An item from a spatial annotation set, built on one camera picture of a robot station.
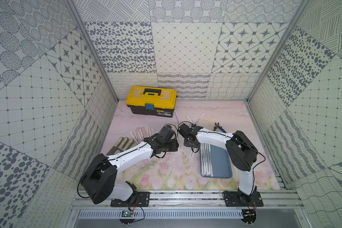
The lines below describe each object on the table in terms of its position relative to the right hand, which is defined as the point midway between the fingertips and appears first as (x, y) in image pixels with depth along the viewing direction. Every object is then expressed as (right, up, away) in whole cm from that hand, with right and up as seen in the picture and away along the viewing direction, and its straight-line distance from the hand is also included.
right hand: (192, 144), depth 94 cm
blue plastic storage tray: (+13, -9, -8) cm, 18 cm away
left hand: (-10, +3, -10) cm, 14 cm away
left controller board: (-37, -31, -22) cm, 53 cm away
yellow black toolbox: (-28, +30, +7) cm, 41 cm away
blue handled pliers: (+20, +12, +10) cm, 25 cm away
